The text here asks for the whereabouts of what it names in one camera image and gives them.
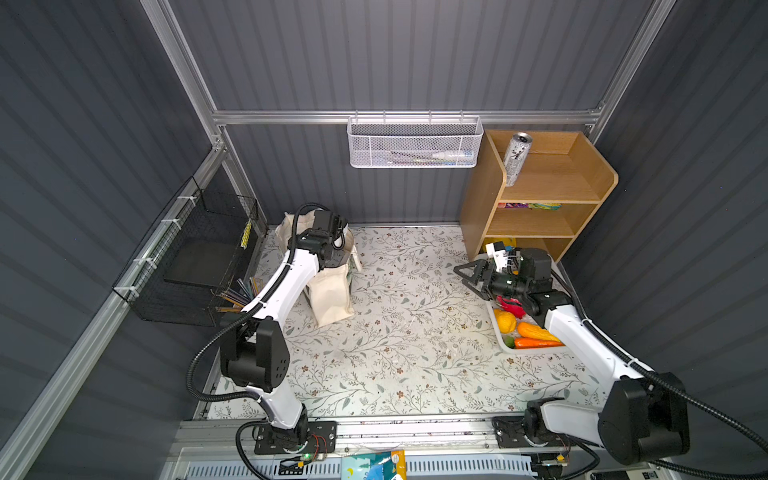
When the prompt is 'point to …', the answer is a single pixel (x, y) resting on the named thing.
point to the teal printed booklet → (389, 465)
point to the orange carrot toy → (532, 343)
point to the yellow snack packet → (508, 241)
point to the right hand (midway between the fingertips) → (462, 278)
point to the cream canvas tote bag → (328, 294)
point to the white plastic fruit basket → (559, 282)
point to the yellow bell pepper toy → (505, 320)
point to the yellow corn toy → (527, 330)
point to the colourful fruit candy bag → (524, 205)
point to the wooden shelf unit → (533, 190)
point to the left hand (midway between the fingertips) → (322, 252)
